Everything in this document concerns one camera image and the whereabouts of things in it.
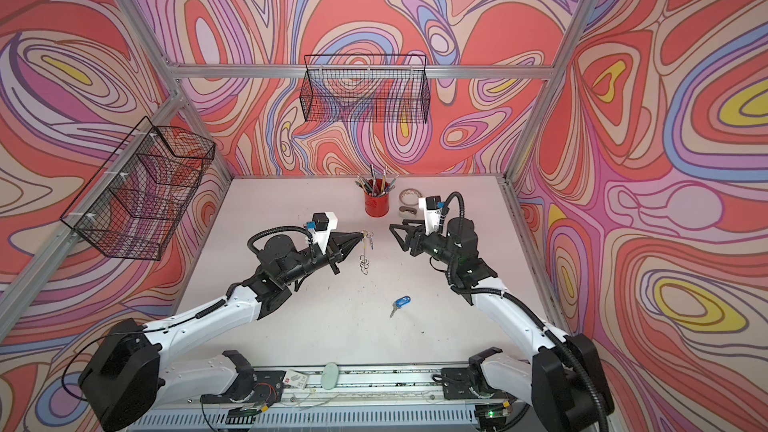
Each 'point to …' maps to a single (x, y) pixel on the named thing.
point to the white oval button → (329, 376)
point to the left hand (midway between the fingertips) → (365, 236)
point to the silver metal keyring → (363, 262)
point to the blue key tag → (370, 235)
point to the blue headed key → (399, 302)
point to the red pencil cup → (377, 206)
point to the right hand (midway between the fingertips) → (399, 231)
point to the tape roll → (410, 196)
